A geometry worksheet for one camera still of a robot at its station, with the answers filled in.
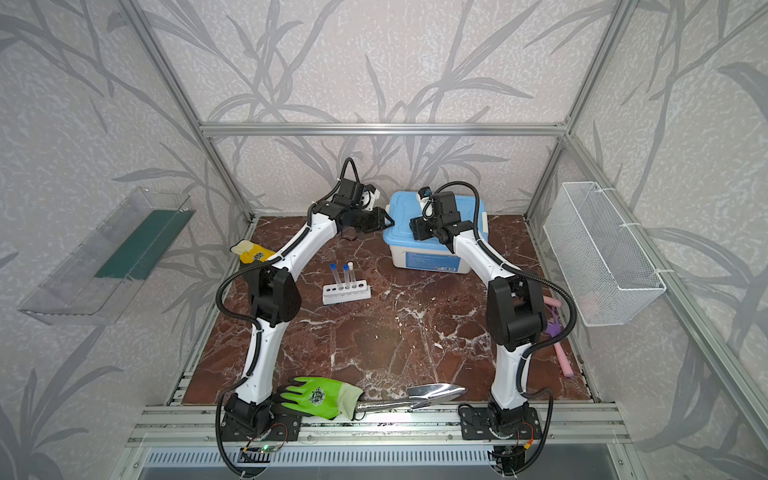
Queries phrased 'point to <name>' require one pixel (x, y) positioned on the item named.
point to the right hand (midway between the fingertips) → (423, 212)
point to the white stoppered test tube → (352, 274)
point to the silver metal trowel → (417, 397)
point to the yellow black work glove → (250, 252)
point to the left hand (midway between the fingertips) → (395, 214)
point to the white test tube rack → (357, 290)
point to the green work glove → (318, 397)
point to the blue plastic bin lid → (402, 206)
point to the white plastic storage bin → (429, 260)
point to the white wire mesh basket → (608, 276)
